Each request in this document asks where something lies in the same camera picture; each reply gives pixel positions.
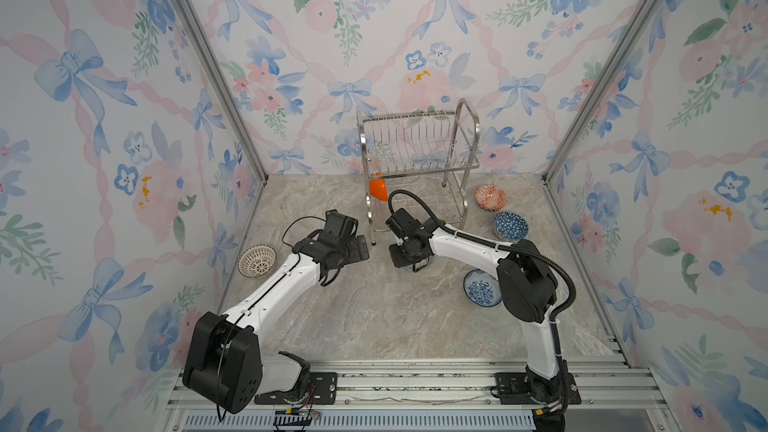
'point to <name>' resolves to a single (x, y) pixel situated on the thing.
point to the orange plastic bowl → (378, 187)
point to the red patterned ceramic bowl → (490, 197)
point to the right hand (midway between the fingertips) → (396, 257)
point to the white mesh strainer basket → (257, 261)
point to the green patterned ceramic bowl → (419, 264)
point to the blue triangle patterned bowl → (510, 227)
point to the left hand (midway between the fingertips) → (352, 247)
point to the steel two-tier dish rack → (419, 161)
